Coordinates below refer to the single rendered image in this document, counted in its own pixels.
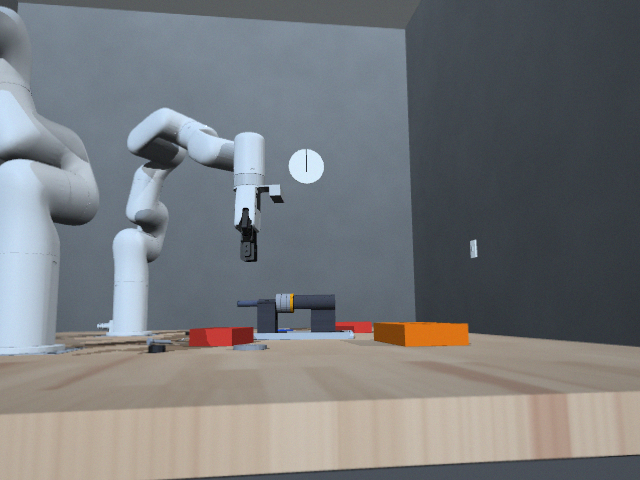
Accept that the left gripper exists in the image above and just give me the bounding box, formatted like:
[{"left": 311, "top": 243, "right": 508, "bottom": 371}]
[{"left": 233, "top": 185, "right": 265, "bottom": 262}]

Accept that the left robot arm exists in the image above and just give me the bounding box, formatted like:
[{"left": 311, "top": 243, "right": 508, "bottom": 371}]
[{"left": 97, "top": 108, "right": 284, "bottom": 336}]

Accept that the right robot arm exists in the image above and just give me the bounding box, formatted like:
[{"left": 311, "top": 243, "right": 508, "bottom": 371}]
[{"left": 0, "top": 6, "right": 99, "bottom": 354}]

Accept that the red rectangular block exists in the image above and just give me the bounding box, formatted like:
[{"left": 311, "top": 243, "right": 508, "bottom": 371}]
[
  {"left": 189, "top": 327, "right": 253, "bottom": 346},
  {"left": 335, "top": 322, "right": 372, "bottom": 333}
]

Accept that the brown compartment tray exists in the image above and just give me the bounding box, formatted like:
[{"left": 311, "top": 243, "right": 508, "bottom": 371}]
[{"left": 374, "top": 322, "right": 469, "bottom": 347}]

